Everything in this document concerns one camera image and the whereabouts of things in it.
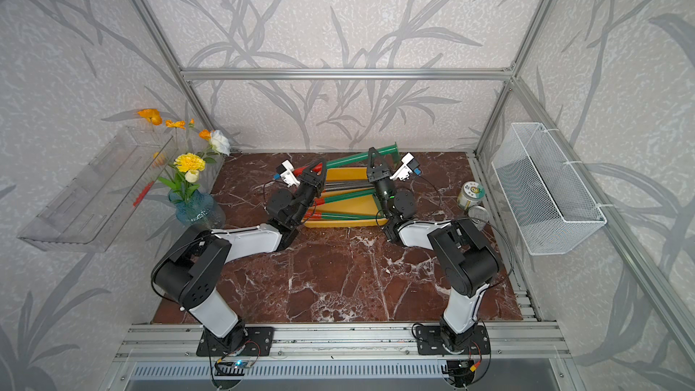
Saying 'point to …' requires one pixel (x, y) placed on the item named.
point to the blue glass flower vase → (197, 210)
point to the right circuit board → (462, 372)
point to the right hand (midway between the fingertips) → (367, 151)
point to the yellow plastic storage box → (366, 205)
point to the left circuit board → (232, 368)
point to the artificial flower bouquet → (200, 146)
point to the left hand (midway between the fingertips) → (329, 161)
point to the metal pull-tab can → (479, 215)
